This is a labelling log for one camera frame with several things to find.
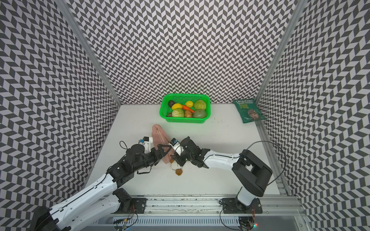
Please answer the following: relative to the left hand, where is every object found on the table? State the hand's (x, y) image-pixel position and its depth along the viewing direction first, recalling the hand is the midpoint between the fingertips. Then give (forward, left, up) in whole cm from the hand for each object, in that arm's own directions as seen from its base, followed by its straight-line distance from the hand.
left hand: (168, 152), depth 75 cm
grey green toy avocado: (+34, -18, -8) cm, 40 cm away
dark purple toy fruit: (+48, +5, -11) cm, 50 cm away
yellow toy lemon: (+48, -11, -12) cm, 50 cm away
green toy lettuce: (+35, -2, -8) cm, 36 cm away
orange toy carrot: (+46, -6, -14) cm, 48 cm away
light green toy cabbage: (+43, -18, -8) cm, 48 cm away
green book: (+42, -57, -13) cm, 71 cm away
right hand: (+2, -2, -10) cm, 10 cm away
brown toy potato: (+35, -9, -10) cm, 38 cm away
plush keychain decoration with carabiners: (-3, -3, -12) cm, 13 cm away
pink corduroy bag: (+13, +8, -6) cm, 17 cm away
